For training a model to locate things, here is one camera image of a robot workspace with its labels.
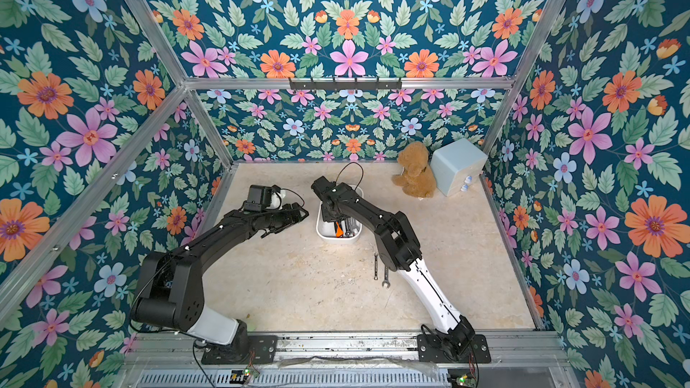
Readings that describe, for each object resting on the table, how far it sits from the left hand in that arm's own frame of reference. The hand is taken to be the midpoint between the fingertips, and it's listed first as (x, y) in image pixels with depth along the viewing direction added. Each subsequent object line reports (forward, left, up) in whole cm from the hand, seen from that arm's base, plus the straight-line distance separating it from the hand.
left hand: (304, 213), depth 90 cm
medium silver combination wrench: (-20, -26, -11) cm, 35 cm away
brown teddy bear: (+14, -42, -1) cm, 44 cm away
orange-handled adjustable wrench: (-3, -11, -10) cm, 15 cm away
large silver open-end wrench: (+1, -15, -10) cm, 18 cm away
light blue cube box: (+17, -58, +1) cm, 60 cm away
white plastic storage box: (-1, -6, -11) cm, 13 cm away
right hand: (+6, -10, -11) cm, 16 cm away
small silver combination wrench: (-12, -24, -12) cm, 29 cm away
